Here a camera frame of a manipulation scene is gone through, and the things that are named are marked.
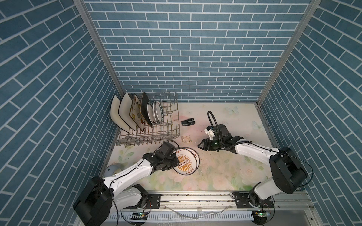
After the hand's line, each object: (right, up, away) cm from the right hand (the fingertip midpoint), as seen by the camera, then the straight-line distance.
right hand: (201, 146), depth 86 cm
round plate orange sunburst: (-5, -9, +1) cm, 10 cm away
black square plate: (-37, +24, +6) cm, 45 cm away
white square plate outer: (-57, +25, +7) cm, 63 cm away
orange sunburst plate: (-13, -5, +2) cm, 14 cm away
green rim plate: (-30, +21, +8) cm, 38 cm away
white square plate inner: (-50, +22, +7) cm, 55 cm away
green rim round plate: (-31, +22, +22) cm, 44 cm away
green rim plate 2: (-35, +22, +13) cm, 44 cm away
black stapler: (-7, +14, +19) cm, 25 cm away
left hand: (-12, -9, -4) cm, 15 cm away
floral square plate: (-44, +21, +9) cm, 50 cm away
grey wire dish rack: (-22, +10, +19) cm, 30 cm away
